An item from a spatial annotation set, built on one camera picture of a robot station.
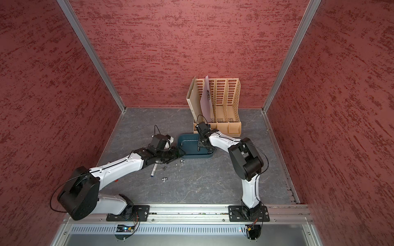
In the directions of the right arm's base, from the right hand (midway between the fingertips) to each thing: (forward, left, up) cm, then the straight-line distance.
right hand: (204, 145), depth 98 cm
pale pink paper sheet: (+33, -3, +8) cm, 34 cm away
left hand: (-12, +13, +8) cm, 20 cm away
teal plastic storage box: (+3, +11, 0) cm, 11 cm away
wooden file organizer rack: (+37, -18, +10) cm, 43 cm away
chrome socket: (-11, +14, +1) cm, 18 cm away
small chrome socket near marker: (-15, +24, +1) cm, 28 cm away
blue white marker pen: (-15, +30, 0) cm, 34 cm away
